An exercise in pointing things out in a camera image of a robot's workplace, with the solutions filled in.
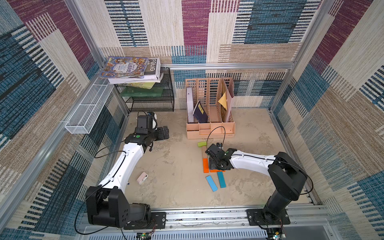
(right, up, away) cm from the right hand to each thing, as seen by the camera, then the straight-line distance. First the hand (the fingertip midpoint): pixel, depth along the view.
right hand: (215, 163), depth 91 cm
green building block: (-8, +10, +8) cm, 15 cm away
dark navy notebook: (-8, +31, +16) cm, 36 cm away
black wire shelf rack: (-40, +44, +24) cm, 65 cm away
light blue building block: (-3, -10, -6) cm, 12 cm away
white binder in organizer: (-15, +38, +6) cm, 41 cm away
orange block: (-5, -1, +1) cm, 6 cm away
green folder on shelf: (-48, +44, +5) cm, 65 cm away
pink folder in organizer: (+9, +42, -1) cm, 43 cm away
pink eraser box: (-41, -6, -6) cm, 42 cm away
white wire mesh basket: (-64, +26, -20) cm, 72 cm away
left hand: (-31, +20, -7) cm, 38 cm away
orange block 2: (+1, -4, -2) cm, 4 cm away
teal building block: (+3, -8, -4) cm, 10 cm away
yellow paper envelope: (+5, +37, 0) cm, 38 cm away
